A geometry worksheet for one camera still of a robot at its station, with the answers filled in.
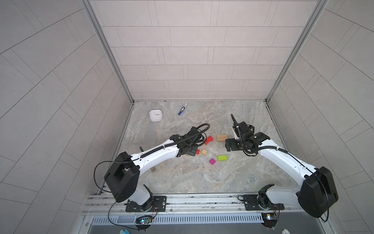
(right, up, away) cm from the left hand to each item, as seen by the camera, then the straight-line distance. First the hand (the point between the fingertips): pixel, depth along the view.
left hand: (195, 147), depth 84 cm
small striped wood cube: (+5, -4, +5) cm, 8 cm away
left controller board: (-23, -28, -19) cm, 41 cm away
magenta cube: (+10, -9, +1) cm, 14 cm away
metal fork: (-24, -12, -3) cm, 27 cm away
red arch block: (+9, +2, +10) cm, 14 cm away
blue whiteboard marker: (-10, +23, +26) cm, 36 cm away
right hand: (+21, +1, 0) cm, 21 cm away
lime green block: (+16, -7, +3) cm, 18 cm away
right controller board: (+35, -30, -16) cm, 49 cm away
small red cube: (+2, -4, +5) cm, 7 cm away
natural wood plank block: (+18, +4, +11) cm, 21 cm away
